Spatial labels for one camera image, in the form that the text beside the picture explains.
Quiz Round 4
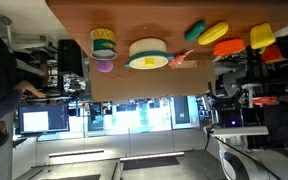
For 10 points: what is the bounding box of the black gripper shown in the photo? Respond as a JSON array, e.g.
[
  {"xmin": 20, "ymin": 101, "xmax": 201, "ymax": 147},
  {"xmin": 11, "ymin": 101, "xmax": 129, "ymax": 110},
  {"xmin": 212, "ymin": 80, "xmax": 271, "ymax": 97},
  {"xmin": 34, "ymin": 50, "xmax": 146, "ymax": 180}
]
[{"xmin": 211, "ymin": 90, "xmax": 244, "ymax": 130}]

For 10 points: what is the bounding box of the orange toy pan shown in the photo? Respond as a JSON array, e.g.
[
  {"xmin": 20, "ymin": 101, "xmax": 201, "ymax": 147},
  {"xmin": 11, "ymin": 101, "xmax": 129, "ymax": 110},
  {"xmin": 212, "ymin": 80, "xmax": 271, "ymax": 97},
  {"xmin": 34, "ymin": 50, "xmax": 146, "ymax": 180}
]
[{"xmin": 213, "ymin": 38, "xmax": 246, "ymax": 57}]

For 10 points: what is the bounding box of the bystander hand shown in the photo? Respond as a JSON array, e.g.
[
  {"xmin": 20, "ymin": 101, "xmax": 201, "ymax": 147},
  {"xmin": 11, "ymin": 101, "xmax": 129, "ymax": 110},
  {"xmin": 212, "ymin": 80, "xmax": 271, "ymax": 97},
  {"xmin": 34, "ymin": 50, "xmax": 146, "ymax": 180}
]
[{"xmin": 13, "ymin": 79, "xmax": 48, "ymax": 100}]

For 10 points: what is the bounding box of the red flat box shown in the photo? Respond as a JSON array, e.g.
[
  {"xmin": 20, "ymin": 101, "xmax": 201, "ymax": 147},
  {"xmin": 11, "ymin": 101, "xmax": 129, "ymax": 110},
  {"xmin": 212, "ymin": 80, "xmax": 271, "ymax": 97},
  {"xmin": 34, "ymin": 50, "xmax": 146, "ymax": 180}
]
[{"xmin": 251, "ymin": 96, "xmax": 279, "ymax": 107}]

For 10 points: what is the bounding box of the pink bunny plush toy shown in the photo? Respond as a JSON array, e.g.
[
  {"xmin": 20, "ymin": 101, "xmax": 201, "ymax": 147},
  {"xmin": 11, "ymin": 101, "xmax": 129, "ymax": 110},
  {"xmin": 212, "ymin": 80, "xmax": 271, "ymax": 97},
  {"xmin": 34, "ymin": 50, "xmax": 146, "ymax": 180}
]
[{"xmin": 167, "ymin": 49, "xmax": 195, "ymax": 67}]

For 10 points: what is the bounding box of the yellow oblong toy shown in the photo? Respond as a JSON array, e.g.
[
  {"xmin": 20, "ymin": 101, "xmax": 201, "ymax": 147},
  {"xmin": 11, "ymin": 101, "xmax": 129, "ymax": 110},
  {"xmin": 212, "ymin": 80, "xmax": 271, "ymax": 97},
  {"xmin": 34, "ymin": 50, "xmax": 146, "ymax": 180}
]
[{"xmin": 197, "ymin": 21, "xmax": 229, "ymax": 46}]

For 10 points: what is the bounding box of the teal oblong toy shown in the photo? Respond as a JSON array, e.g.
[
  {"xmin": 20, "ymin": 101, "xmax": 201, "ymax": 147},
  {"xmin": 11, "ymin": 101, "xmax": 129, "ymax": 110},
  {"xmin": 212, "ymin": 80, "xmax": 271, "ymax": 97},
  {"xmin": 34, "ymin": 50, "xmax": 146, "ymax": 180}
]
[{"xmin": 183, "ymin": 20, "xmax": 208, "ymax": 43}]

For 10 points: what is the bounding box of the yellow square block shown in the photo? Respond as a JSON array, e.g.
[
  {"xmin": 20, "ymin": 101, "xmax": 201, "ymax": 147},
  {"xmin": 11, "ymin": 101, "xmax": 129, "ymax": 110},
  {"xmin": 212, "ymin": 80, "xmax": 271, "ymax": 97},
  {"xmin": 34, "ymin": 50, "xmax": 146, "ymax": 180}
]
[{"xmin": 144, "ymin": 57, "xmax": 155, "ymax": 67}]

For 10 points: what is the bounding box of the cream pot with green rim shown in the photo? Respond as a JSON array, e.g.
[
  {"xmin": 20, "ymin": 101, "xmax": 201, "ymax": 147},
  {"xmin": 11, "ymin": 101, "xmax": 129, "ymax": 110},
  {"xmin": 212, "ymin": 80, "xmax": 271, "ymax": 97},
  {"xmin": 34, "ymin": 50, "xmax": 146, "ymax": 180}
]
[{"xmin": 124, "ymin": 37, "xmax": 175, "ymax": 71}]

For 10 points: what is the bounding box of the long ceiling light strip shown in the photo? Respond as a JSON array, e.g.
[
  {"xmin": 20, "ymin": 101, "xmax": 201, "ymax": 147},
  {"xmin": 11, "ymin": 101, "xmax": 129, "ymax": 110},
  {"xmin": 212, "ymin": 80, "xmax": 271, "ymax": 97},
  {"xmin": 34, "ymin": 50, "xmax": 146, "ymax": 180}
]
[
  {"xmin": 119, "ymin": 151, "xmax": 186, "ymax": 162},
  {"xmin": 48, "ymin": 148, "xmax": 105, "ymax": 158}
]

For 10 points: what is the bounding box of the purple round bowl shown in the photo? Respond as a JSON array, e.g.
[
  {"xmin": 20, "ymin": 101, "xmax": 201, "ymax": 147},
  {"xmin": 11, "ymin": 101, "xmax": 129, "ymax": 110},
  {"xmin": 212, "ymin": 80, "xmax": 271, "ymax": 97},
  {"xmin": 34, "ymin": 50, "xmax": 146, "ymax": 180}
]
[{"xmin": 94, "ymin": 59, "xmax": 114, "ymax": 74}]

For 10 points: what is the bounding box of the yellow green patterned cup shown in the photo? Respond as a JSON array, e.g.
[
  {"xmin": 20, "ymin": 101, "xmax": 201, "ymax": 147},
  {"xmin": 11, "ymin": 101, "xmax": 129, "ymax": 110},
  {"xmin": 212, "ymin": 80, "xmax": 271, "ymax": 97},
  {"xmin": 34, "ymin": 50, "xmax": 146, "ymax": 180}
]
[{"xmin": 89, "ymin": 27, "xmax": 118, "ymax": 62}]

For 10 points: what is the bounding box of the black computer tower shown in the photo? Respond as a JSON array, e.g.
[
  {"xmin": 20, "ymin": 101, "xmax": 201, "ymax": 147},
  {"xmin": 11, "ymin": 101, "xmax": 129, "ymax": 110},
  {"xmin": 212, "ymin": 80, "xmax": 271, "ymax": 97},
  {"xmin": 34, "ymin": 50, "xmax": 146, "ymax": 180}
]
[{"xmin": 57, "ymin": 39, "xmax": 85, "ymax": 76}]

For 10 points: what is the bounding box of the computer monitor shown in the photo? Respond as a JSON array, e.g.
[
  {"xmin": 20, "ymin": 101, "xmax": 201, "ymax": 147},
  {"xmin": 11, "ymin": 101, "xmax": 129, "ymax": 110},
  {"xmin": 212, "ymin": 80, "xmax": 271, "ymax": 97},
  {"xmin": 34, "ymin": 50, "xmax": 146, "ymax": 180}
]
[{"xmin": 17, "ymin": 103, "xmax": 71, "ymax": 135}]

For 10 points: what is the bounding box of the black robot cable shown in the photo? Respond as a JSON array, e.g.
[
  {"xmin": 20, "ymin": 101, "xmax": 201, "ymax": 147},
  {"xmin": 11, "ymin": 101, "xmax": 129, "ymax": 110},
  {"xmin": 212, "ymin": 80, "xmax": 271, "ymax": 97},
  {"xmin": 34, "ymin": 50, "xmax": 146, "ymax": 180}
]
[{"xmin": 200, "ymin": 128, "xmax": 216, "ymax": 180}]

